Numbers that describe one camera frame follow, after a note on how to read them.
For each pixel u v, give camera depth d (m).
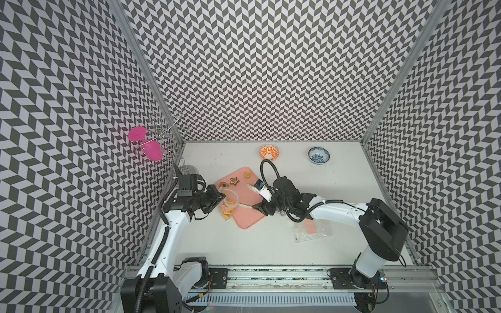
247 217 0.89
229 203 0.87
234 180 0.99
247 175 1.02
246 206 0.89
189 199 0.56
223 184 0.99
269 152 1.11
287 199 0.65
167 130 1.12
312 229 0.85
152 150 0.89
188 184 0.61
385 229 0.46
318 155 1.08
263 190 0.72
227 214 0.85
